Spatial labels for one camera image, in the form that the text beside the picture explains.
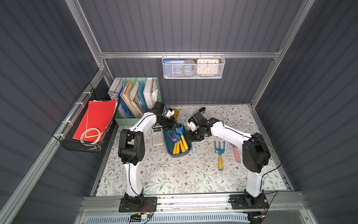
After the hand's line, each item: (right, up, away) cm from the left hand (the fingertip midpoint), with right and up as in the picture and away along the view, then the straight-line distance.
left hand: (177, 126), depth 92 cm
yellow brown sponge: (-1, +9, +23) cm, 25 cm away
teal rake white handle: (+11, -15, +2) cm, 19 cm away
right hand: (+9, -7, -2) cm, 12 cm away
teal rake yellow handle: (0, -7, +4) cm, 8 cm away
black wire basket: (-49, 0, -30) cm, 57 cm away
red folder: (-40, +7, -21) cm, 46 cm away
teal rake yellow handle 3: (+29, -17, +2) cm, 34 cm away
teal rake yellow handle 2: (+4, -13, -1) cm, 14 cm away
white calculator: (-14, -8, +8) cm, 18 cm away
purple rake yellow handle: (-2, -10, +5) cm, 11 cm away
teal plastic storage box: (-6, -13, +5) cm, 15 cm away
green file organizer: (-28, +21, +5) cm, 36 cm away
